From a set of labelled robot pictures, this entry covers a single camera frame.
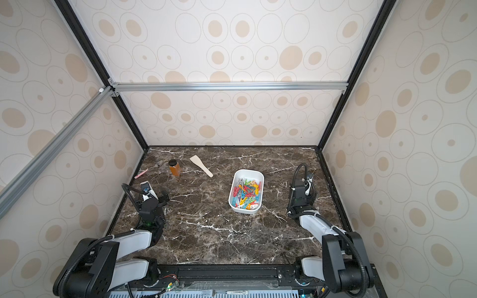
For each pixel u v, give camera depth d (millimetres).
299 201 692
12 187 517
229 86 900
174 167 1000
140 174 1058
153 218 669
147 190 709
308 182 739
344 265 417
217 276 744
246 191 972
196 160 1133
